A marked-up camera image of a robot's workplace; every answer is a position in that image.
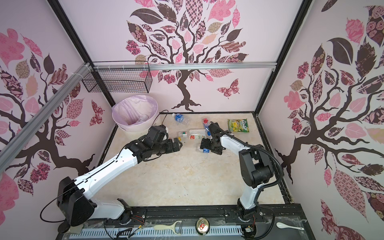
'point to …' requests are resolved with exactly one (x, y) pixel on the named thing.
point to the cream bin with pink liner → (135, 113)
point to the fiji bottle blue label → (208, 132)
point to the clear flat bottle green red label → (193, 134)
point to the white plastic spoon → (281, 225)
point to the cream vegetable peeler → (172, 226)
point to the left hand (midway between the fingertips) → (176, 148)
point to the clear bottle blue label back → (181, 118)
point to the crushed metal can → (202, 226)
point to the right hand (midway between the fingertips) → (207, 146)
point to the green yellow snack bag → (238, 125)
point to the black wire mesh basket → (120, 77)
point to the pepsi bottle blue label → (206, 150)
